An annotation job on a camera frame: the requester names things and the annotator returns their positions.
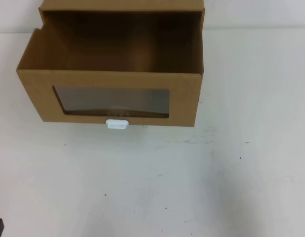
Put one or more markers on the white drawer handle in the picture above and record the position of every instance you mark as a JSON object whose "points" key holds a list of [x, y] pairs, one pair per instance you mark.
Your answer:
{"points": [[117, 123]]}

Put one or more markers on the cardboard shoebox drawer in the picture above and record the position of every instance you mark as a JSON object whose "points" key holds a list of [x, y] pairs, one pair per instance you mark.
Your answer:
{"points": [[79, 96]]}

